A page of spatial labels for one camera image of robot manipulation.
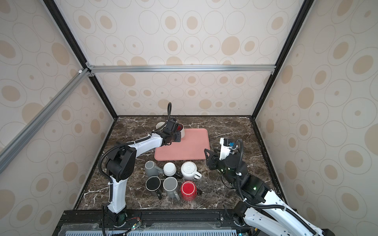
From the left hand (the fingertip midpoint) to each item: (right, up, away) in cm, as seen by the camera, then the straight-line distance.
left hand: (182, 132), depth 97 cm
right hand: (+15, -8, -30) cm, 34 cm away
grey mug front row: (-5, -27, -22) cm, 35 cm away
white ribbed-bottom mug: (+5, -21, -14) cm, 26 cm away
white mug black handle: (-6, -21, -16) cm, 27 cm away
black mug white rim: (-14, -27, -21) cm, 37 cm away
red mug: (+5, -30, -21) cm, 37 cm away
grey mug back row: (-16, -21, -15) cm, 31 cm away
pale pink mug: (-16, +5, +5) cm, 18 cm away
